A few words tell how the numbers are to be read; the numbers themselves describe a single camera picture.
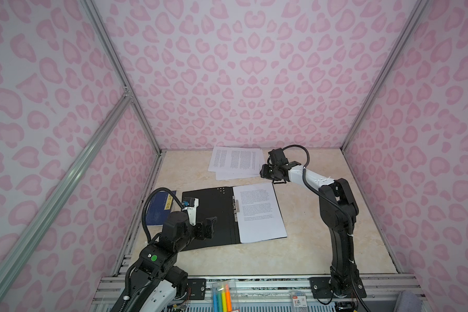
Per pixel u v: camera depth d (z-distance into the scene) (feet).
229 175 3.54
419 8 2.27
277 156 2.63
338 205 1.82
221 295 2.32
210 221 2.14
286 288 2.46
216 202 3.36
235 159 3.84
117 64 2.69
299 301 2.27
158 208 3.11
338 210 1.83
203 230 2.11
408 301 2.22
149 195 1.70
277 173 2.54
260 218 3.00
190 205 2.07
